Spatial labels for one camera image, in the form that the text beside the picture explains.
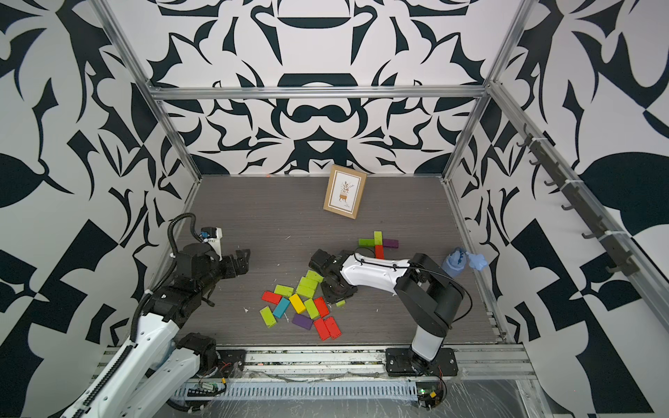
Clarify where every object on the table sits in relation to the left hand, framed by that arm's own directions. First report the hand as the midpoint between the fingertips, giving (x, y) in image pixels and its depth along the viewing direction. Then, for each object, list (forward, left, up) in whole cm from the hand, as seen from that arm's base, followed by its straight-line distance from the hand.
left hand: (232, 249), depth 79 cm
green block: (+10, -43, -15) cm, 47 cm away
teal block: (-13, -14, -15) cm, 24 cm away
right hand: (-8, -30, -16) cm, 35 cm away
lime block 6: (-13, -32, -12) cm, 37 cm away
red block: (-9, -10, -17) cm, 21 cm away
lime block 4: (-15, -10, -16) cm, 24 cm away
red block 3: (-19, -26, -16) cm, 36 cm away
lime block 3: (-7, -14, -16) cm, 22 cm away
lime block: (+11, -48, -15) cm, 51 cm away
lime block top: (-3, -24, -15) cm, 28 cm away
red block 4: (-19, -30, -16) cm, 39 cm away
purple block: (+9, -52, -15) cm, 55 cm away
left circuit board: (-33, +6, -19) cm, 38 cm away
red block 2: (-13, -26, -16) cm, 33 cm away
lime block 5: (-13, -23, -15) cm, 31 cm away
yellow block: (-11, -18, -16) cm, 27 cm away
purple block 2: (-17, -20, -17) cm, 31 cm away
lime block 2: (-6, -21, -15) cm, 27 cm away
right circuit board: (-37, -55, -17) cm, 68 cm away
